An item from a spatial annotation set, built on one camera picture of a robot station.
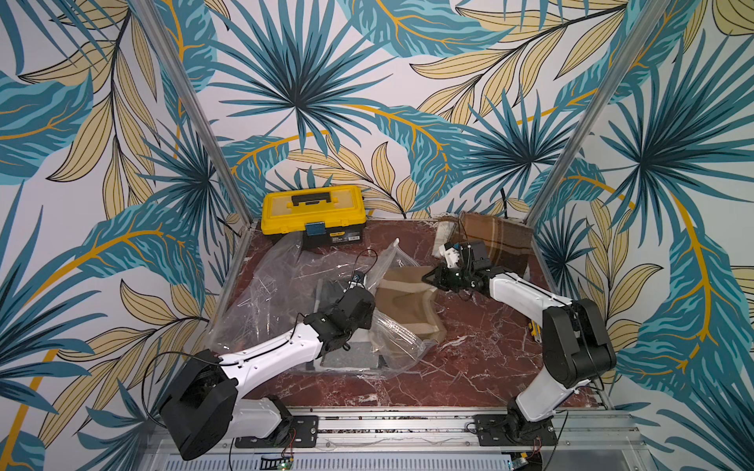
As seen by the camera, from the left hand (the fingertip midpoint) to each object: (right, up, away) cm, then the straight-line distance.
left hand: (363, 307), depth 84 cm
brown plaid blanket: (+51, +20, +22) cm, 60 cm away
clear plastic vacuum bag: (-23, +8, +11) cm, 27 cm away
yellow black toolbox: (-13, +29, +16) cm, 36 cm away
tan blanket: (+12, +2, +8) cm, 15 cm away
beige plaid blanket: (+31, +25, +28) cm, 49 cm away
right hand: (+19, +8, +7) cm, 21 cm away
